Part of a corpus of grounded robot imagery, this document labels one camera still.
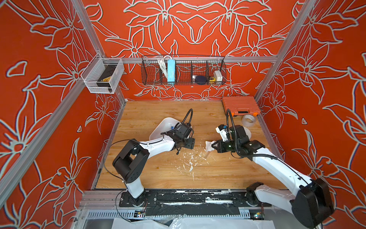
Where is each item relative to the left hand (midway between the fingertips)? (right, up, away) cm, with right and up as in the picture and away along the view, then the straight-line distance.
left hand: (190, 140), depth 91 cm
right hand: (+10, -1, -12) cm, 16 cm away
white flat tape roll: (+41, +4, +8) cm, 42 cm away
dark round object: (+7, +41, +4) cm, 42 cm away
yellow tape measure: (+16, +41, +4) cm, 44 cm away
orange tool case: (+43, +25, +27) cm, 57 cm away
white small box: (+18, +41, 0) cm, 45 cm away
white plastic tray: (-17, +9, +12) cm, 23 cm away
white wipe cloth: (+10, -2, -8) cm, 13 cm away
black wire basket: (-4, +48, +7) cm, 49 cm away
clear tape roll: (+46, +13, +16) cm, 50 cm away
